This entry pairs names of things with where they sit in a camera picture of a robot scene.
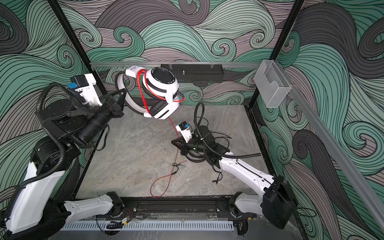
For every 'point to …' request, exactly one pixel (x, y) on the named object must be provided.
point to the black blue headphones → (195, 157)
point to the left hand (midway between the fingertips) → (124, 88)
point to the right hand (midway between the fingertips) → (172, 142)
